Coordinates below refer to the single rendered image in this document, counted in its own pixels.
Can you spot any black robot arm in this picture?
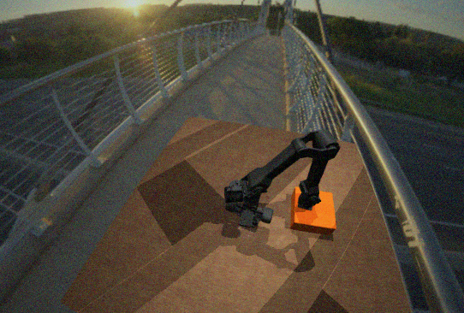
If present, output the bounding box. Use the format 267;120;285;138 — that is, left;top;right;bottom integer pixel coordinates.
224;129;341;227

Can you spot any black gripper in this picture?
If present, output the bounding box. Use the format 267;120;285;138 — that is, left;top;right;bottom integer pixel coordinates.
225;198;273;224

